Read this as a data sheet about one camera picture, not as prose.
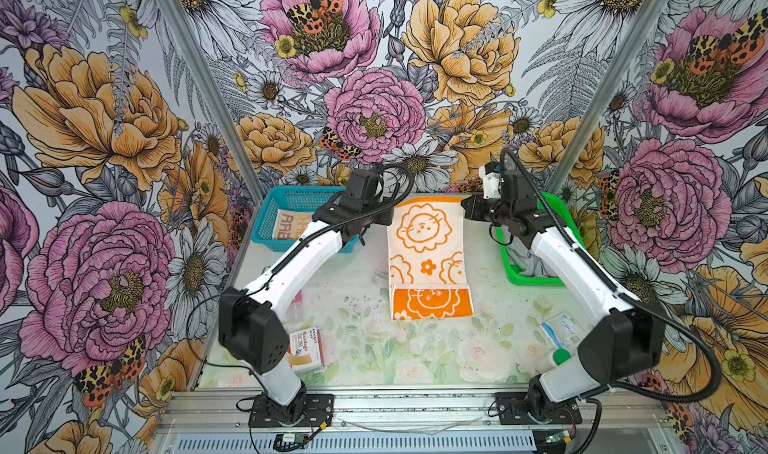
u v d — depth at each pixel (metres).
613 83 0.88
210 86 0.89
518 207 0.62
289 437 0.71
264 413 0.73
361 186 0.60
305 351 0.80
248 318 0.44
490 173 0.73
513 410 0.74
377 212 0.56
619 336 0.42
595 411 0.69
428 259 0.93
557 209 1.08
